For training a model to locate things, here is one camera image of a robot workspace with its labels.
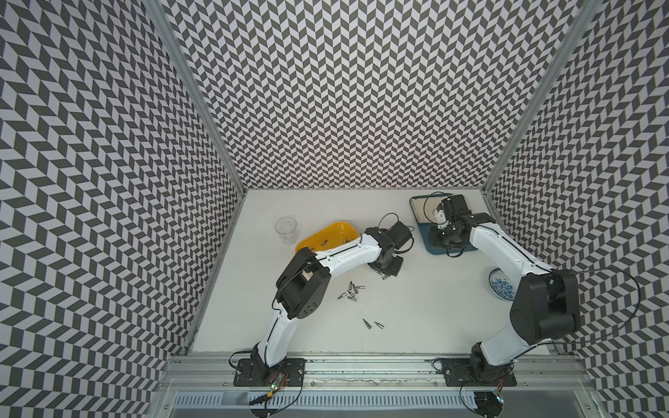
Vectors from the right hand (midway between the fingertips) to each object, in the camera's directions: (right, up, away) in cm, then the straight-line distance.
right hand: (432, 244), depth 88 cm
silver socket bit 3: (-30, -17, -2) cm, 35 cm away
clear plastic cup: (-52, +5, +9) cm, 53 cm away
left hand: (-15, -9, 0) cm, 18 cm away
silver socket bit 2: (-28, -14, +2) cm, 32 cm away
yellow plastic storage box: (-36, +2, +8) cm, 37 cm away
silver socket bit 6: (-19, -25, -6) cm, 32 cm away
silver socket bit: (-25, -15, +2) cm, 29 cm away
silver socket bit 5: (-23, -25, -6) cm, 34 cm away
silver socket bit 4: (-28, -19, 0) cm, 34 cm away
